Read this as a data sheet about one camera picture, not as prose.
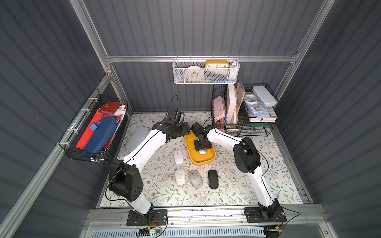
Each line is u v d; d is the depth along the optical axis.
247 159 0.59
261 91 1.03
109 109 0.80
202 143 0.84
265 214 0.65
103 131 0.68
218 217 0.75
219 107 1.05
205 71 0.89
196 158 0.92
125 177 0.44
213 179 0.84
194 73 0.84
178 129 0.71
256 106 0.93
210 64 0.87
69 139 0.61
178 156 0.94
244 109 0.97
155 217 0.73
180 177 0.84
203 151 0.97
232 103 0.91
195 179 0.83
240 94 0.91
